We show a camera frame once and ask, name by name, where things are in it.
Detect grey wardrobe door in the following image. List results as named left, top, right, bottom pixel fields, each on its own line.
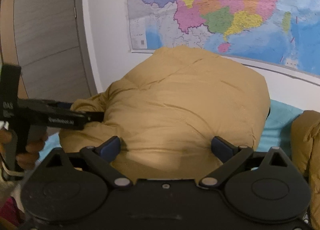
left=1, top=0, right=97, bottom=103

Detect tan puffer coat black collar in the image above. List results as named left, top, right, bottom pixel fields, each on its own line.
left=59, top=46, right=270, bottom=181

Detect teal grey striped bedsheet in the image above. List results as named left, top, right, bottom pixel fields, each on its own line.
left=257, top=100, right=303, bottom=157

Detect colourful wall map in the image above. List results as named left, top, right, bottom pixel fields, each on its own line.
left=126, top=0, right=319, bottom=75

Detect person's left hand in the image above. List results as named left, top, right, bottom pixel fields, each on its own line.
left=1, top=128, right=48, bottom=170

